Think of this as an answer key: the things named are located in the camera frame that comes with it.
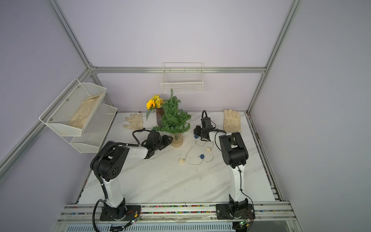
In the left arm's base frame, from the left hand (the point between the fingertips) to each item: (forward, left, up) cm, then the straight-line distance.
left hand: (172, 140), depth 99 cm
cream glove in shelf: (-5, +46, +28) cm, 54 cm away
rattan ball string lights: (-11, -20, -2) cm, 23 cm away
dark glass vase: (+16, +9, +12) cm, 22 cm away
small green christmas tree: (-4, -4, +24) cm, 25 cm away
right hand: (+9, -19, -3) cm, 21 cm away
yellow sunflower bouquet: (+16, +10, +22) cm, 29 cm away
